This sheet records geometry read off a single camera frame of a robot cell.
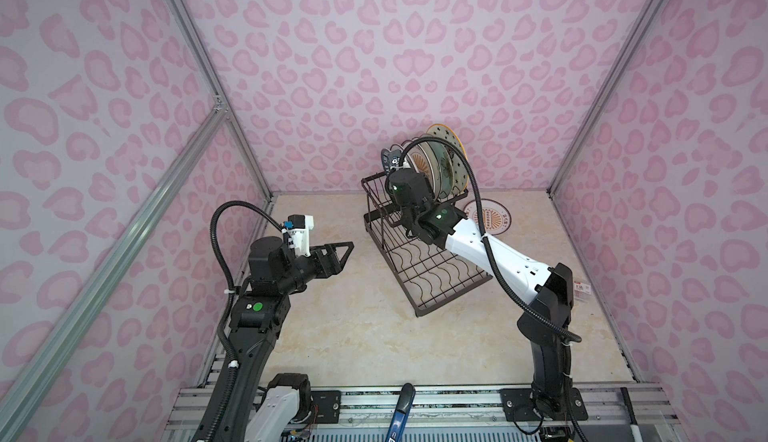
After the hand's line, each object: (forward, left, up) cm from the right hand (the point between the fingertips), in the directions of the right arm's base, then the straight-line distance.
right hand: (410, 171), depth 78 cm
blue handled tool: (-50, +2, -29) cm, 58 cm away
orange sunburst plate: (+14, -33, -35) cm, 50 cm away
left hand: (-20, +16, -4) cm, 26 cm away
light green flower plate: (+8, -10, -6) cm, 14 cm away
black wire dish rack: (-12, -7, -33) cm, 36 cm away
